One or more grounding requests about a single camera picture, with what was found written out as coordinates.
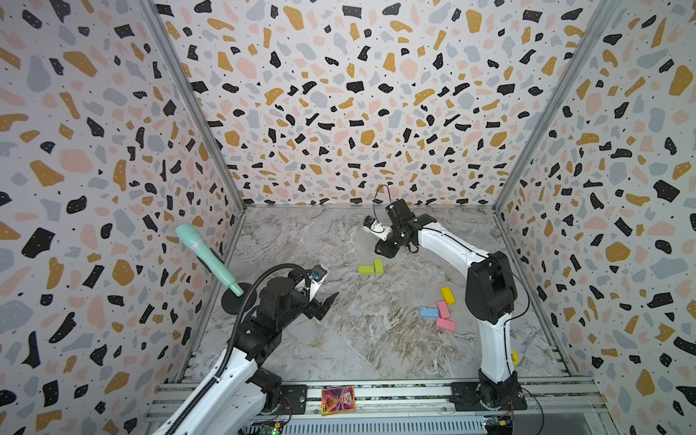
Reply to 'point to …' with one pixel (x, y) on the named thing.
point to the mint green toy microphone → (190, 236)
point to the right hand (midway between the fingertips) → (384, 245)
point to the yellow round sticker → (515, 357)
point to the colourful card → (335, 400)
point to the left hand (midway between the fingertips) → (327, 280)
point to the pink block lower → (446, 323)
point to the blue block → (429, 312)
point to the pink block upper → (443, 310)
